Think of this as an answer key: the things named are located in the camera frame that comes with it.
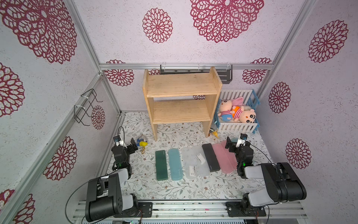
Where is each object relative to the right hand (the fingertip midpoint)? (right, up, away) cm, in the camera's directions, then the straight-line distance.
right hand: (236, 139), depth 91 cm
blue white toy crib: (+21, +30, +23) cm, 43 cm away
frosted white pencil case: (-31, -16, -1) cm, 35 cm away
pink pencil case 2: (-4, -13, 0) cm, 13 cm away
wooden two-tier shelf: (-41, +32, +25) cm, 58 cm away
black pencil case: (-16, -15, -1) cm, 22 cm away
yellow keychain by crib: (-11, +3, +11) cm, 16 cm away
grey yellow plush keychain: (-64, -2, +6) cm, 64 cm away
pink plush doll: (-3, +22, +14) cm, 26 cm away
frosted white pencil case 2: (-23, -16, -2) cm, 28 cm away
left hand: (-72, -1, -2) cm, 72 cm away
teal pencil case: (-40, -18, -4) cm, 44 cm away
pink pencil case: (-9, -14, +1) cm, 17 cm away
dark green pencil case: (-49, -17, -2) cm, 52 cm away
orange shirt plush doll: (+8, +15, +10) cm, 20 cm away
